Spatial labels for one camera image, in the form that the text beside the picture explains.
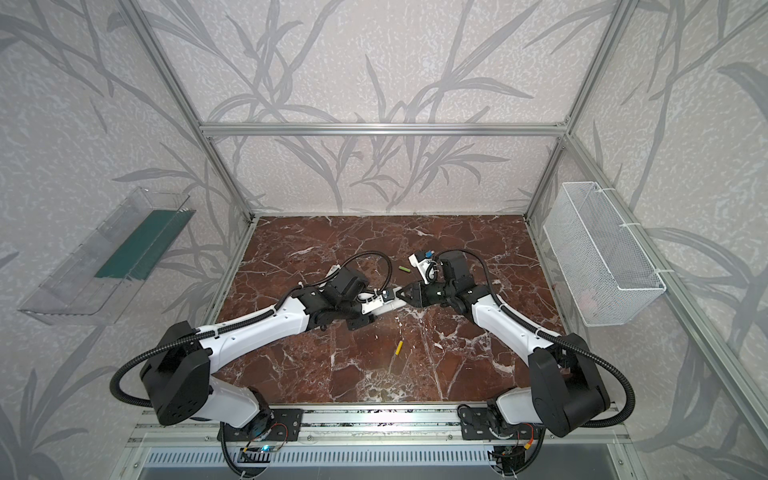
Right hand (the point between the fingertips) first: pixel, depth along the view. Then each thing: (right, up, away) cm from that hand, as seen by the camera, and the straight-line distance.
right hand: (401, 284), depth 82 cm
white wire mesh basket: (+43, +6, -20) cm, 48 cm away
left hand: (-8, -4, +3) cm, 9 cm away
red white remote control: (-7, -5, -8) cm, 11 cm away
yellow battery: (-1, -19, +5) cm, 20 cm away
